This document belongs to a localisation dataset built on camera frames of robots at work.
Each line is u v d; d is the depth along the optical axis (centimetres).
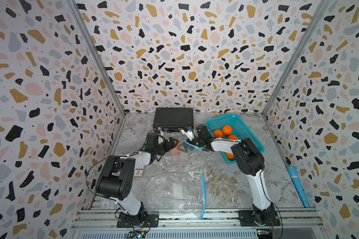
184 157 95
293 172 92
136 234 70
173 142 86
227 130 106
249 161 58
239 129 107
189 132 90
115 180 46
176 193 82
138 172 88
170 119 110
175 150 90
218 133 104
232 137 103
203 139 83
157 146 80
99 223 73
